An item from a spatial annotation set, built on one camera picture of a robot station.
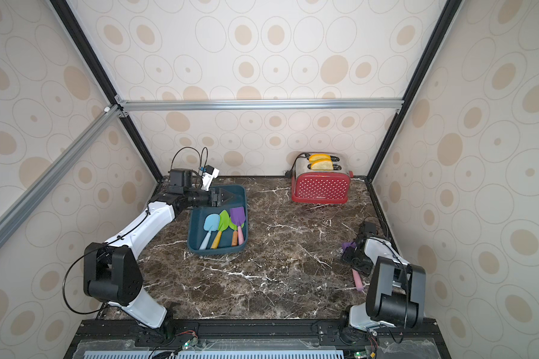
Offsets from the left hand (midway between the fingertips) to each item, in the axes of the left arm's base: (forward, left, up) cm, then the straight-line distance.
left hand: (234, 194), depth 82 cm
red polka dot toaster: (+15, -33, -11) cm, 38 cm away
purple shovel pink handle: (+6, +3, -24) cm, 24 cm away
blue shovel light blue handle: (+2, +14, -22) cm, 26 cm away
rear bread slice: (+25, -33, -4) cm, 41 cm away
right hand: (-16, -46, -24) cm, 54 cm away
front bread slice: (+20, -35, -4) cm, 41 cm away
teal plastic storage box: (0, +20, -22) cm, 30 cm away
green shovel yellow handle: (+2, +8, -22) cm, 24 cm away
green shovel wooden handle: (0, +3, -23) cm, 23 cm away
